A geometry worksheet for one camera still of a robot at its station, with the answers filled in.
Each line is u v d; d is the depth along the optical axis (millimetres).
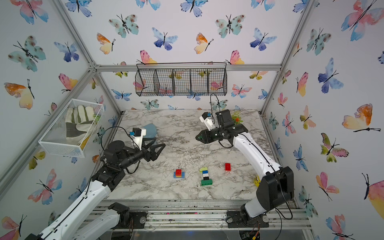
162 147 674
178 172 846
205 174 868
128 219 709
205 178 855
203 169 894
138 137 618
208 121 722
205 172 886
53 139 634
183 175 878
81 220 449
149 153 625
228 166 909
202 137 682
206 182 845
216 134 675
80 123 768
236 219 729
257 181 810
